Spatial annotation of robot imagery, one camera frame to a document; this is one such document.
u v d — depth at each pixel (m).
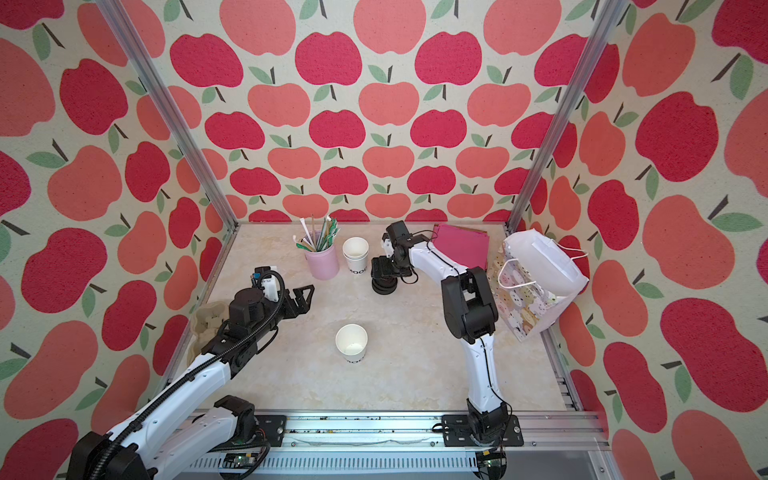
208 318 0.90
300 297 0.73
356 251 1.01
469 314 0.57
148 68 0.79
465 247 1.11
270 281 0.72
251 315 0.61
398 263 0.86
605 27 0.71
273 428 0.75
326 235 0.95
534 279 0.73
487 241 1.11
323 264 1.01
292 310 0.72
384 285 1.00
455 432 0.73
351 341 0.85
